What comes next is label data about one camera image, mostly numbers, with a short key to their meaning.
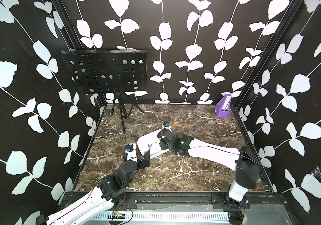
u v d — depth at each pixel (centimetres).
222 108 108
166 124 71
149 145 95
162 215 65
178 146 59
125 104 122
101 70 74
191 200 76
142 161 67
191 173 84
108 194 53
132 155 66
